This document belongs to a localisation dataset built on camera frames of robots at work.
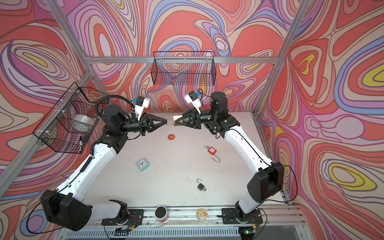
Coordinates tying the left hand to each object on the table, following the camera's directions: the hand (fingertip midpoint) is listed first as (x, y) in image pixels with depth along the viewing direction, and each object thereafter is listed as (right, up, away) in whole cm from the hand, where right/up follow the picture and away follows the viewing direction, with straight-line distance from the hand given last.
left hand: (166, 124), depth 60 cm
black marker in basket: (-44, -9, +11) cm, 46 cm away
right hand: (+5, 0, +2) cm, 5 cm away
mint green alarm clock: (-19, -24, +28) cm, 42 cm away
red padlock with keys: (+24, -17, +35) cm, 46 cm away
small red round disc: (-5, -8, +44) cm, 45 cm away
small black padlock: (+15, -35, +23) cm, 45 cm away
